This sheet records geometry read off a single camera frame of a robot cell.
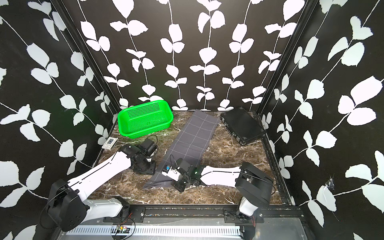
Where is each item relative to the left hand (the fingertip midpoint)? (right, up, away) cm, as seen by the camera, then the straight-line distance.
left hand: (152, 169), depth 80 cm
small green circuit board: (-12, -26, -10) cm, 30 cm away
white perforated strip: (+7, -27, -10) cm, 29 cm away
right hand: (+10, -7, 0) cm, 12 cm away
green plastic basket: (-19, +29, +35) cm, 49 cm away
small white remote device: (-34, +12, +19) cm, 41 cm away
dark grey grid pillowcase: (+20, +11, +21) cm, 31 cm away
